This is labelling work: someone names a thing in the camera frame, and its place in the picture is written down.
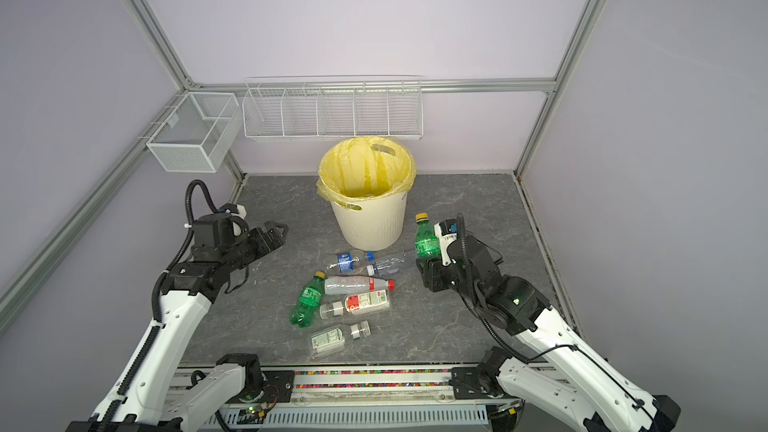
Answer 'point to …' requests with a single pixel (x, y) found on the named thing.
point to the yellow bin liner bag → (362, 168)
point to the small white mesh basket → (202, 135)
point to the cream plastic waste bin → (375, 227)
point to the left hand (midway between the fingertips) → (275, 238)
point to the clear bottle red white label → (355, 303)
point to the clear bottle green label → (326, 341)
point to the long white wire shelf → (330, 107)
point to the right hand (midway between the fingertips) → (428, 261)
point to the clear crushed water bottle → (379, 263)
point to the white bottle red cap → (353, 283)
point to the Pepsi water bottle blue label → (345, 262)
